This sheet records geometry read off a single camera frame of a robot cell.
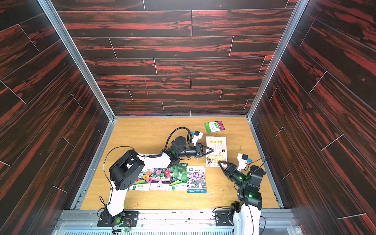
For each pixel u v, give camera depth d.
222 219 0.73
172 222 0.74
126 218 0.73
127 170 0.53
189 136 0.78
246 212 0.51
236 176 0.66
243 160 0.70
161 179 0.88
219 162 0.74
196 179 0.86
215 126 1.14
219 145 0.79
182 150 0.72
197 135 0.78
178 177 0.88
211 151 0.78
